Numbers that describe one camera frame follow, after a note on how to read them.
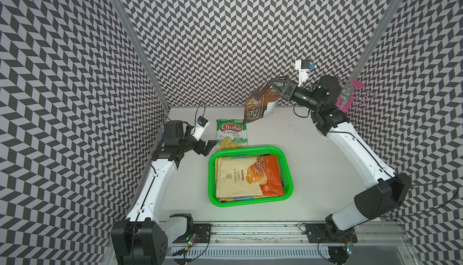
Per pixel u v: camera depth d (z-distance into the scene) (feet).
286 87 1.98
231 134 3.42
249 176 2.63
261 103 2.42
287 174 2.65
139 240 1.22
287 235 2.46
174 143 1.95
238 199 2.46
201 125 2.21
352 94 2.81
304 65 1.90
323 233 2.37
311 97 1.89
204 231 2.40
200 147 2.24
